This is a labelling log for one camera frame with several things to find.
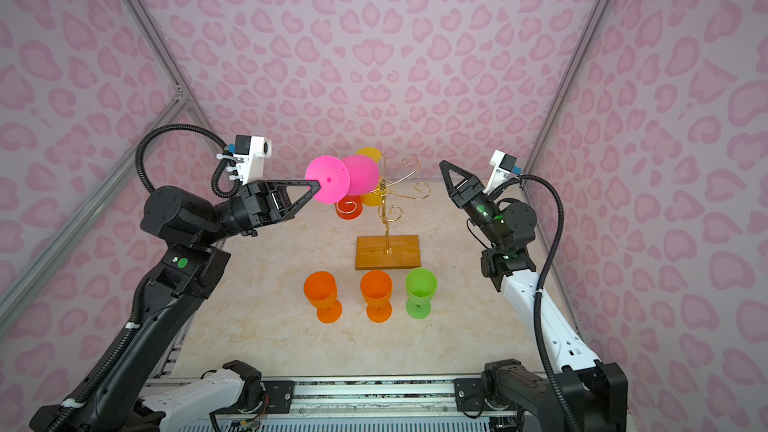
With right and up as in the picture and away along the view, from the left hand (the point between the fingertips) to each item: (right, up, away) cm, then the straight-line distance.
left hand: (314, 189), depth 45 cm
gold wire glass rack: (+9, -3, +35) cm, 36 cm away
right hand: (+22, +6, +17) cm, 28 cm away
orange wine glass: (-7, -24, +32) cm, 41 cm away
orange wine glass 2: (+7, -23, +33) cm, 41 cm away
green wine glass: (+19, -25, +39) cm, 50 cm away
